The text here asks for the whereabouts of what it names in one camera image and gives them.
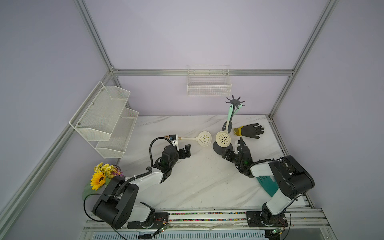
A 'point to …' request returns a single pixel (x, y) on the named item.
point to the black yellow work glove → (253, 130)
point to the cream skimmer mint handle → (223, 138)
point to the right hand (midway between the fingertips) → (226, 154)
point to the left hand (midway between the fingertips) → (183, 146)
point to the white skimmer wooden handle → (204, 138)
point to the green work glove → (270, 186)
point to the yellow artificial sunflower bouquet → (103, 172)
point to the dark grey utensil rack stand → (220, 150)
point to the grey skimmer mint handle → (230, 124)
